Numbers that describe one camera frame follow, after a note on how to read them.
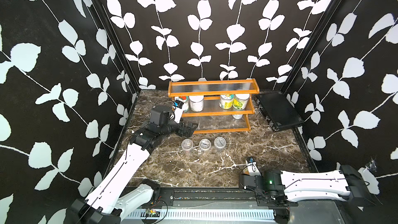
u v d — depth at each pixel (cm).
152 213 70
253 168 68
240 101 86
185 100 84
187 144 86
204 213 70
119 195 43
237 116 100
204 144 86
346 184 44
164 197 73
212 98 93
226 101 87
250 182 58
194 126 67
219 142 88
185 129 62
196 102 83
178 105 62
